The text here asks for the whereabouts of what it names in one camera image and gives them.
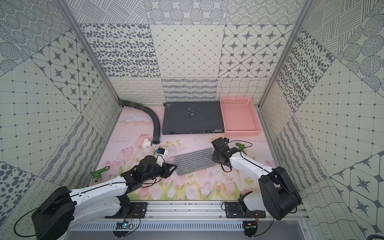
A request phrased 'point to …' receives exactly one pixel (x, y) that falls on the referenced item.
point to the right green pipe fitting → (241, 147)
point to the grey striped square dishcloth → (194, 161)
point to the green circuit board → (124, 225)
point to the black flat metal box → (192, 117)
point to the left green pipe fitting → (96, 174)
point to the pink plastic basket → (239, 117)
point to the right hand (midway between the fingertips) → (218, 158)
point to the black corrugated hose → (155, 120)
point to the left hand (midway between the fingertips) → (174, 160)
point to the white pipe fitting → (146, 142)
